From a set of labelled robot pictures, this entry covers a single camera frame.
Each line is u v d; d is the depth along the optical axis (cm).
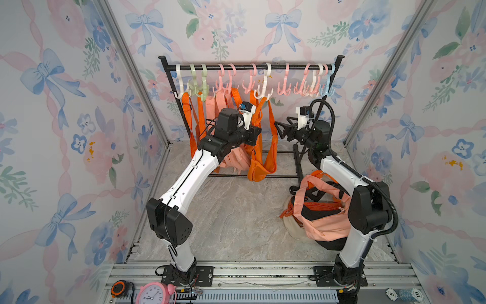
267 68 65
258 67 65
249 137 65
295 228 80
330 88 72
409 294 66
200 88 73
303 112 71
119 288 69
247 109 63
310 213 79
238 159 83
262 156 104
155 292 69
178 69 65
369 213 51
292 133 75
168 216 43
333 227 69
